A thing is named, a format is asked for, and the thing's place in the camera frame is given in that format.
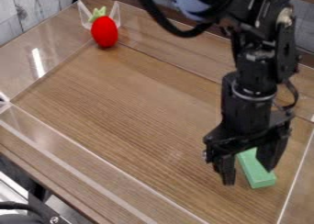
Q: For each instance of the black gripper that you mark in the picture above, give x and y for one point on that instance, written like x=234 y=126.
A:
x=250 y=125

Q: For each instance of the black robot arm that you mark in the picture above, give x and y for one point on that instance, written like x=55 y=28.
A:
x=262 y=41

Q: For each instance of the green rectangular block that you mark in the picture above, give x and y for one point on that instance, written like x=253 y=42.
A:
x=258 y=177

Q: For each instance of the red felt strawberry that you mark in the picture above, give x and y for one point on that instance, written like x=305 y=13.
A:
x=103 y=28

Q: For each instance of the black stand at bottom left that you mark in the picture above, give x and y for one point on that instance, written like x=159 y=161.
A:
x=25 y=198

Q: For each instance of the clear acrylic tray wall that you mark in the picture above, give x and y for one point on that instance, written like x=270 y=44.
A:
x=111 y=197

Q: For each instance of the clear acrylic corner bracket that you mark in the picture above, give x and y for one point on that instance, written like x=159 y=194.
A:
x=90 y=16

